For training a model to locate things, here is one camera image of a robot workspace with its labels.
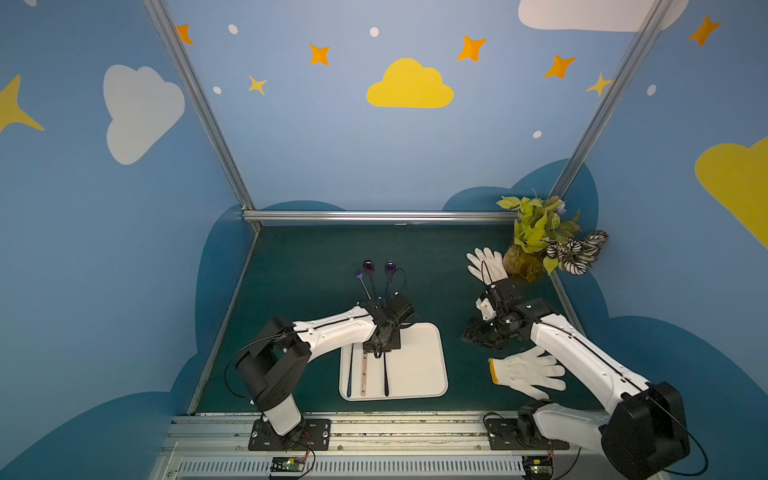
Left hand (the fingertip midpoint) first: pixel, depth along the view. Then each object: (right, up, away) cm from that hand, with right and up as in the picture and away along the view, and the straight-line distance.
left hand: (391, 341), depth 87 cm
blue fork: (-12, -10, -5) cm, 16 cm away
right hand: (+23, +3, -4) cm, 23 cm away
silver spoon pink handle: (-8, -9, -3) cm, 12 cm away
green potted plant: (+46, +35, +2) cm, 58 cm away
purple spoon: (-8, +21, +20) cm, 30 cm away
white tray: (+8, -8, -2) cm, 11 cm away
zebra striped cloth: (+54, +25, -1) cm, 60 cm away
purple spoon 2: (0, +21, +20) cm, 29 cm away
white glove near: (+40, -8, -3) cm, 41 cm away
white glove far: (+38, +21, +24) cm, 50 cm away
